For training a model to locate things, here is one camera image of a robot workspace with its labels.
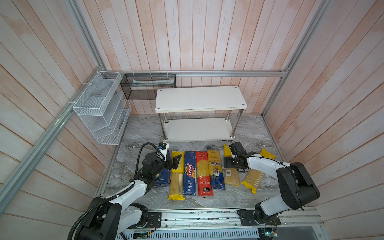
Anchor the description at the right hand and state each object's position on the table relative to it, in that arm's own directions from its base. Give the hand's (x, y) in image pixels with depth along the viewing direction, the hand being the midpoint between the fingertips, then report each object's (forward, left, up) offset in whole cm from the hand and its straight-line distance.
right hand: (230, 162), depth 94 cm
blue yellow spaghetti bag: (-13, +10, +2) cm, 16 cm away
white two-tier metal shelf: (+47, +19, -2) cm, 51 cm away
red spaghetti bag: (-16, +17, +3) cm, 24 cm away
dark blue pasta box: (-15, +41, +8) cm, 44 cm away
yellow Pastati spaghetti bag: (-20, +33, +4) cm, 39 cm away
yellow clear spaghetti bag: (-11, -11, +2) cm, 16 cm away
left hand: (-3, +35, +12) cm, 37 cm away
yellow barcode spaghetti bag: (-10, +1, +3) cm, 10 cm away
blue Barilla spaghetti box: (-10, +26, +4) cm, 28 cm away
